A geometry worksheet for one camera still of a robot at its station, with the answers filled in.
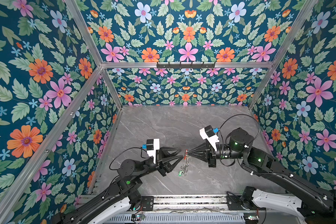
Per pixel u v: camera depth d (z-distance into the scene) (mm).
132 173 453
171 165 515
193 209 722
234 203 733
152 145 471
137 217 703
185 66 933
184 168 553
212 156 466
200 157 530
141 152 500
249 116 411
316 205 387
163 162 490
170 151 562
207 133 472
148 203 736
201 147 520
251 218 704
